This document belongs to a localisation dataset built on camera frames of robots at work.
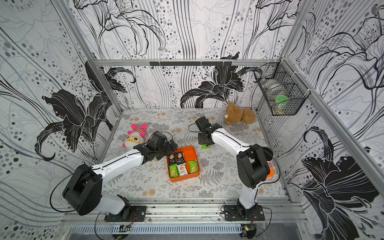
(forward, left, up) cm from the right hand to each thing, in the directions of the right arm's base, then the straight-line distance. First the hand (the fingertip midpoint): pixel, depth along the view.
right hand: (205, 138), depth 92 cm
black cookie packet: (-12, +20, -4) cm, 24 cm away
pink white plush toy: (+1, +45, +1) cm, 45 cm away
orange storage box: (-8, +10, -7) cm, 14 cm away
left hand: (-9, +19, 0) cm, 21 cm away
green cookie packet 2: (-17, +7, -5) cm, 19 cm away
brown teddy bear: (+20, -21, 0) cm, 29 cm away
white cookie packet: (-18, +14, -5) cm, 24 cm away
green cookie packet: (-19, +19, -5) cm, 27 cm away
